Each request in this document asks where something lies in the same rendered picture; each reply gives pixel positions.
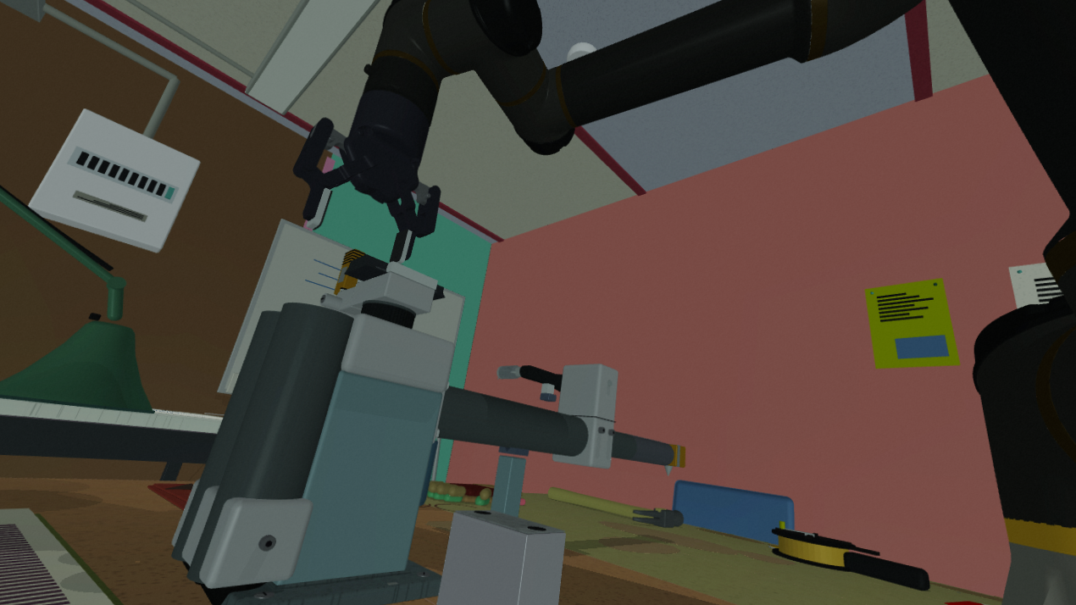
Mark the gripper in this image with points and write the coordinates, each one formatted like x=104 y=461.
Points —
x=382 y=155

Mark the black grey flip lock lever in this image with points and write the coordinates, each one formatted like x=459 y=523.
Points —
x=538 y=374

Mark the dark leg with yellow tip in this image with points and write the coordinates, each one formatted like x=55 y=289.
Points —
x=639 y=448

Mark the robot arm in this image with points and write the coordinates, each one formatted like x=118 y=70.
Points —
x=672 y=59

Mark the yellow black clamp lever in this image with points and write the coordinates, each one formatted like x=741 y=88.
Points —
x=355 y=255

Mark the white tripod head clamp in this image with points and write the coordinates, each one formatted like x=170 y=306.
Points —
x=408 y=290

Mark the dark grey outer leg tube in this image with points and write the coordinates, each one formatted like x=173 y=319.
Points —
x=504 y=420

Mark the white flip lock collar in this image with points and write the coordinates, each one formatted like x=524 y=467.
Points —
x=593 y=403

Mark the teal door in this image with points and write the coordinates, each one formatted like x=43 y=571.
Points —
x=458 y=261

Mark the white board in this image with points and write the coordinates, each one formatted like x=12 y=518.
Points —
x=277 y=269

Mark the white ceiling light panel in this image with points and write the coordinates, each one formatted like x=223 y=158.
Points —
x=307 y=55

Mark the grey conduit pipe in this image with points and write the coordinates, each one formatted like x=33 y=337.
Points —
x=164 y=105

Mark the white smoke detector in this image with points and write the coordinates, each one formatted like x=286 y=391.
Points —
x=578 y=52

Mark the white electrical box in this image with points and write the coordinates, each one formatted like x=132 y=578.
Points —
x=113 y=181

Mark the small grey knob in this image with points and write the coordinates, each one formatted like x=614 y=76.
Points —
x=547 y=392

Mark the green tray with brown balls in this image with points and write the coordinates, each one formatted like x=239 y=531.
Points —
x=454 y=492

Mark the green lamp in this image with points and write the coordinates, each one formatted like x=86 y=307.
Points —
x=76 y=370

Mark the red flat thing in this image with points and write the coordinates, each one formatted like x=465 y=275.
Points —
x=172 y=492

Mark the dark shelf with white top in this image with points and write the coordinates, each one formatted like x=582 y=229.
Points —
x=84 y=437

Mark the grey block stand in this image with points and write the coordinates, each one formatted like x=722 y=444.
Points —
x=500 y=563

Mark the small black tool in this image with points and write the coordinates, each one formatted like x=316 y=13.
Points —
x=664 y=519

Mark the blue box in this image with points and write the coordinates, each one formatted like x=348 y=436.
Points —
x=731 y=509

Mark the grey floor grille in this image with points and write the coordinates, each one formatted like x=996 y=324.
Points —
x=25 y=563

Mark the olive green mat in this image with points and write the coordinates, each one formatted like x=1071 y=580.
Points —
x=714 y=572

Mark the blue-grey support post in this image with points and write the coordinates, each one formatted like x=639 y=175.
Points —
x=510 y=479

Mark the grey wall box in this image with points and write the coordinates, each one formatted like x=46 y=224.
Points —
x=21 y=8

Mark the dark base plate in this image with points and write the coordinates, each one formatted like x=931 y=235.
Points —
x=395 y=587

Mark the yellow wall poster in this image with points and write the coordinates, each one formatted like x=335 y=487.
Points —
x=912 y=324

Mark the white wall vent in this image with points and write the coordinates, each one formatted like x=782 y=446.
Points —
x=1032 y=286

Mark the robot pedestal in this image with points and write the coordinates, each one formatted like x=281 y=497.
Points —
x=1042 y=580

